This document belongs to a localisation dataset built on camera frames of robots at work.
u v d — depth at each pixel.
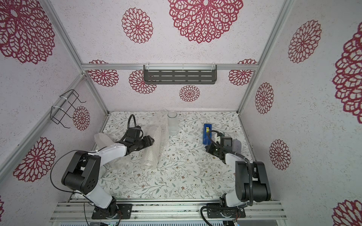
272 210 0.76
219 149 0.79
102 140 0.95
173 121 0.96
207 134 1.02
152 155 0.87
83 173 0.47
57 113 0.73
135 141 0.73
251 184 0.41
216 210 0.73
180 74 0.95
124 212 0.73
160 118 1.17
